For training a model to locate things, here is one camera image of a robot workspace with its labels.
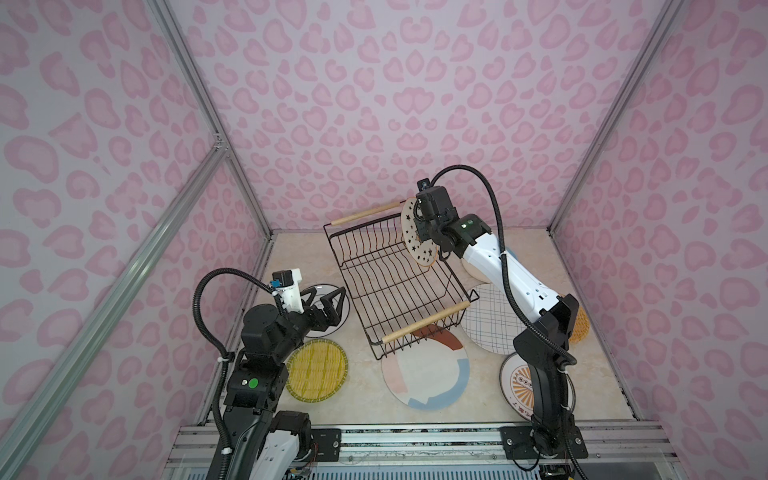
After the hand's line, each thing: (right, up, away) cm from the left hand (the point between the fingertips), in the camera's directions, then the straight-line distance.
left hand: (330, 286), depth 68 cm
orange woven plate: (+72, -15, +25) cm, 78 cm away
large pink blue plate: (+24, -26, +17) cm, 39 cm away
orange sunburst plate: (+48, -29, +14) cm, 58 cm away
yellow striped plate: (-7, -26, +17) cm, 32 cm away
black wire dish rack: (+18, -8, +30) cm, 36 cm away
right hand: (+25, +19, +15) cm, 35 cm away
